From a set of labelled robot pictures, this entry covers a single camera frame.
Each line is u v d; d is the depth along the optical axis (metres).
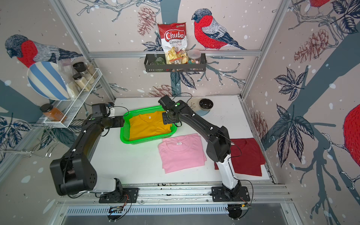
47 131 0.61
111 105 0.78
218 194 0.73
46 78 0.67
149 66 0.88
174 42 0.81
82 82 0.76
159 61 0.92
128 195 0.73
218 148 0.50
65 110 0.73
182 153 0.88
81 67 0.79
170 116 0.61
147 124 1.01
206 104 1.11
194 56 0.82
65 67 0.70
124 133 0.90
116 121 0.78
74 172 0.42
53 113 0.62
